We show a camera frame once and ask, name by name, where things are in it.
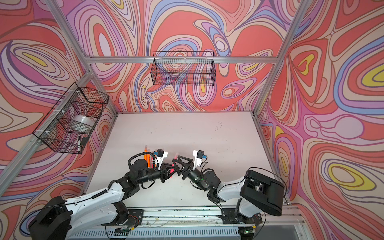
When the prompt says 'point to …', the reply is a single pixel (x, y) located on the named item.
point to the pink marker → (172, 169)
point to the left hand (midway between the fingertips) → (179, 168)
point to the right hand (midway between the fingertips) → (175, 162)
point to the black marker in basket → (79, 145)
